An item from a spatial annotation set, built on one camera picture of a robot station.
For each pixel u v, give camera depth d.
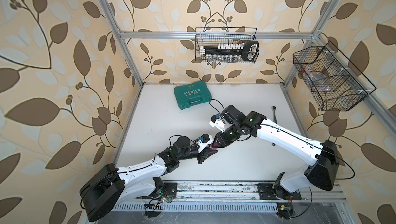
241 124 0.56
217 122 0.69
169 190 0.74
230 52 0.84
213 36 0.91
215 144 0.70
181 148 0.61
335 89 0.74
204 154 0.68
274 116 1.02
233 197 0.74
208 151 0.71
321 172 0.39
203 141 0.65
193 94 1.08
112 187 0.42
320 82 0.71
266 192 0.73
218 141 0.63
